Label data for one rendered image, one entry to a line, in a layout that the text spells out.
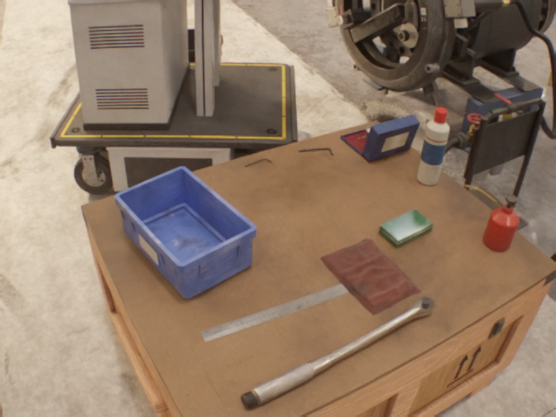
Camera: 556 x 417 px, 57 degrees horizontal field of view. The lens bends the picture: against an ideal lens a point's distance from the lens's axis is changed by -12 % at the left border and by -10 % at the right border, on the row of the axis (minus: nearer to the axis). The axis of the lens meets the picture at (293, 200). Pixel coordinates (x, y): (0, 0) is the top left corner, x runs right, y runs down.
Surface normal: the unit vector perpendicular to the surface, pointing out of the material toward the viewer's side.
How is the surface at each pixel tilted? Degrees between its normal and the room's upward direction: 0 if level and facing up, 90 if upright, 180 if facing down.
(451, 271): 0
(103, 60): 90
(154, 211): 90
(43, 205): 0
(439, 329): 0
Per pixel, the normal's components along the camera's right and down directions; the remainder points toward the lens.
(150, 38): 0.02, 0.61
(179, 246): 0.05, -0.79
